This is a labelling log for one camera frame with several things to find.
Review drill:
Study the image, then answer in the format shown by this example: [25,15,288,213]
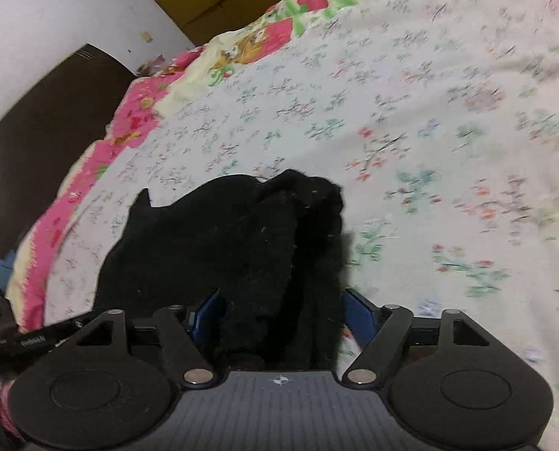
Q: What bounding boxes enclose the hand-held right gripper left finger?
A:
[49,290,226,387]

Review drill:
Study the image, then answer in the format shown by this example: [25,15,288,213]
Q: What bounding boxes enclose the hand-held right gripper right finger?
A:
[344,289,510,384]

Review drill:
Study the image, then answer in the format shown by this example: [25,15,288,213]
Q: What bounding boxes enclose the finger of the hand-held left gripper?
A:
[14,311,103,358]

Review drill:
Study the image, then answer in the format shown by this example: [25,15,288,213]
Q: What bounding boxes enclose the black pants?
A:
[94,169,355,372]

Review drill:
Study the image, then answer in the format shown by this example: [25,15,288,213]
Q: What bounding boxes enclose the blue object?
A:
[0,254,16,288]

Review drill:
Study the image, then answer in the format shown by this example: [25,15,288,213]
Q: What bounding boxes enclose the white floral bed sheet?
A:
[40,0,559,451]

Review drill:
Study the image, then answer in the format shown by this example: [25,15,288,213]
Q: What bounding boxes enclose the small bedside items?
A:
[137,54,168,77]

